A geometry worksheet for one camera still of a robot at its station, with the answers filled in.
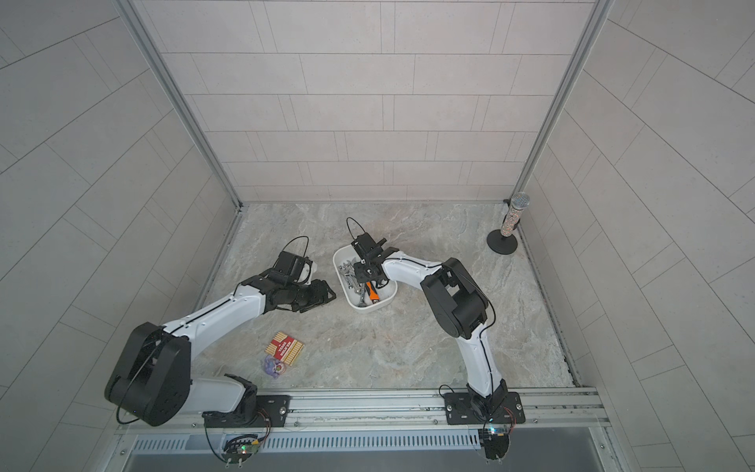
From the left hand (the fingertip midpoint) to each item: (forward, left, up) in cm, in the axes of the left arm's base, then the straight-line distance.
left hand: (336, 295), depth 86 cm
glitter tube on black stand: (+23, -56, -3) cm, 61 cm away
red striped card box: (-14, +13, -4) cm, 19 cm away
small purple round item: (-18, +15, -6) cm, 24 cm away
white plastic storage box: (+16, -1, 0) cm, 16 cm away
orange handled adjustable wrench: (+4, -10, -4) cm, 12 cm away
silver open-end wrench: (+9, -3, -5) cm, 11 cm away
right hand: (+12, -7, -6) cm, 15 cm away
